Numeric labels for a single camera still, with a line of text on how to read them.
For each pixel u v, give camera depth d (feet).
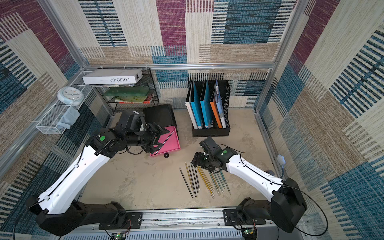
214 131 3.31
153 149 1.99
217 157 1.98
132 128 1.60
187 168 3.00
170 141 2.85
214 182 2.79
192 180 2.84
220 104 2.79
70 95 2.48
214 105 2.84
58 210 1.26
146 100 3.31
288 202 1.31
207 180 2.84
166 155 2.79
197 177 2.86
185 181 2.79
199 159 2.34
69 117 2.26
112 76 2.60
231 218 2.39
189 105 2.79
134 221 2.41
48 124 2.25
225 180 2.79
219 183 2.79
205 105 2.85
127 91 3.17
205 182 2.79
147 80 3.06
